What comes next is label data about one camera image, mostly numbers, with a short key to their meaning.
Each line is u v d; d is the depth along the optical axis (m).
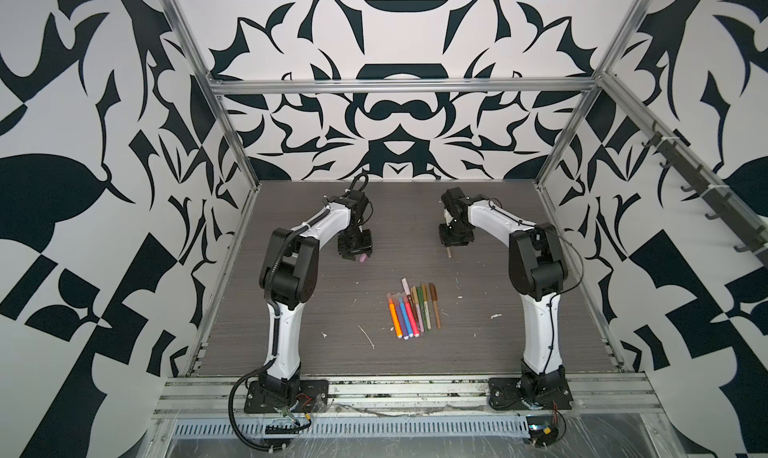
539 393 0.65
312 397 0.74
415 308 0.88
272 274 0.56
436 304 0.89
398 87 0.92
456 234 0.89
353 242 0.86
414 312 0.87
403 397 0.75
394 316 0.87
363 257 0.96
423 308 0.88
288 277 0.56
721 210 0.57
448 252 1.00
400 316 0.87
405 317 0.87
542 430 0.71
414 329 0.85
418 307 0.89
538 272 0.57
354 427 0.71
